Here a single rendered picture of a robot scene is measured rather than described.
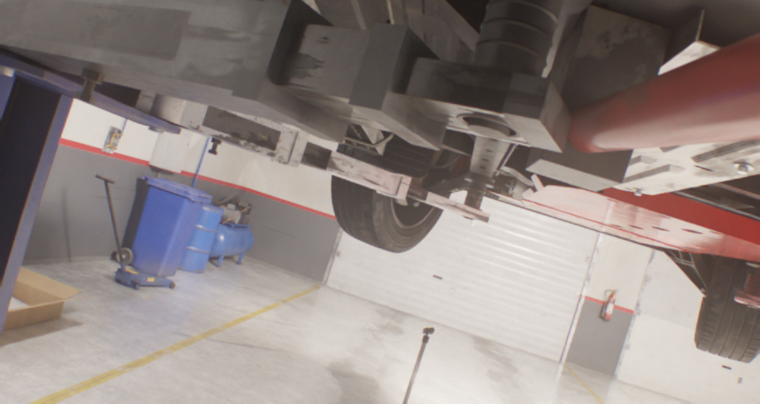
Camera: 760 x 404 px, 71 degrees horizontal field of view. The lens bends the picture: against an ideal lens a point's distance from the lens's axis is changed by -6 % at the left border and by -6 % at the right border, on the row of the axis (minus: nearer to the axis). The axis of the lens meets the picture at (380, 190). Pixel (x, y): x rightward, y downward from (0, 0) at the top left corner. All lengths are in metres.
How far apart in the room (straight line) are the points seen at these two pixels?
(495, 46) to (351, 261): 9.58
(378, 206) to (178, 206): 4.50
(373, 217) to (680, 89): 2.14
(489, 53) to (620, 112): 0.11
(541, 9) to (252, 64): 0.24
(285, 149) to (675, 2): 1.12
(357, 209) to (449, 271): 7.53
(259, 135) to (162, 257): 5.38
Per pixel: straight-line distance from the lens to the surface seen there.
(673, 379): 10.95
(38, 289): 4.71
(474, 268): 9.90
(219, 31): 0.55
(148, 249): 6.84
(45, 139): 1.39
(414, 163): 2.15
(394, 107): 0.44
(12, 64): 0.99
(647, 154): 0.94
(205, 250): 7.67
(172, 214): 6.69
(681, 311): 10.81
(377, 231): 2.45
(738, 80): 0.25
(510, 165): 2.23
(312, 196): 10.05
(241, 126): 1.45
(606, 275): 10.25
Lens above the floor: 1.39
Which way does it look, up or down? 3 degrees up
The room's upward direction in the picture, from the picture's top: 18 degrees clockwise
